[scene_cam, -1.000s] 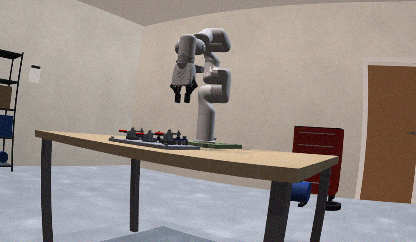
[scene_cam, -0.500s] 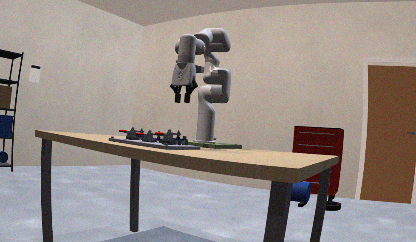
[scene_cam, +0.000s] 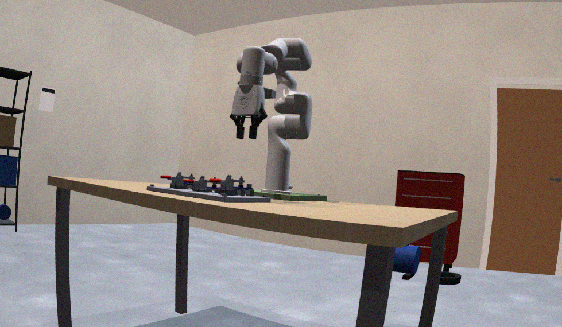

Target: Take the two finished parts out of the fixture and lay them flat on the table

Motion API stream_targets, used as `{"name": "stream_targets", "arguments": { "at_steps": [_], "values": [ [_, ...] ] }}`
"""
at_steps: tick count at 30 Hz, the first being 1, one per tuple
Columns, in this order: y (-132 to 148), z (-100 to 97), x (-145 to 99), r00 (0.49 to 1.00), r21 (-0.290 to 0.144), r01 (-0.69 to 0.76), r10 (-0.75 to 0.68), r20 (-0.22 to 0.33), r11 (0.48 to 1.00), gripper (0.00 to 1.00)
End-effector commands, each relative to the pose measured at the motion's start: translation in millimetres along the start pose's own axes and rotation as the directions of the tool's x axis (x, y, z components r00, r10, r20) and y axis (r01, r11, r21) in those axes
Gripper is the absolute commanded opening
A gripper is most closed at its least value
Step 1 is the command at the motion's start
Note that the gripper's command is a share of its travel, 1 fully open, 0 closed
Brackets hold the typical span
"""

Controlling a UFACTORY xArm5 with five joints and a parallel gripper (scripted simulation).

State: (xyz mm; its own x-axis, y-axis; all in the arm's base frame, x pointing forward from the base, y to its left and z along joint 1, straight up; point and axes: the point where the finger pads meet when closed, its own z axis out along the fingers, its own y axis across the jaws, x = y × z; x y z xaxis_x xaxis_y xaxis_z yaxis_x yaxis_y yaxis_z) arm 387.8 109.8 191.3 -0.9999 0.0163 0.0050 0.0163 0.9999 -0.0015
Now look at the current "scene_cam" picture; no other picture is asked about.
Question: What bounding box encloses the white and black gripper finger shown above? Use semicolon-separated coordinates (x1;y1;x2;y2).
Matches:
249;104;268;139
230;113;246;139

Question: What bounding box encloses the toggle clamp with red handle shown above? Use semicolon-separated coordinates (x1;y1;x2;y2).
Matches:
160;172;195;189
209;175;245;196
183;176;217;192

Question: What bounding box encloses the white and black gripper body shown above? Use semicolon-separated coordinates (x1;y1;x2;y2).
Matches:
232;83;265;116

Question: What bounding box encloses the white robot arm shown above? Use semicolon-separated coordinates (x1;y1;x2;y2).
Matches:
237;38;312;194

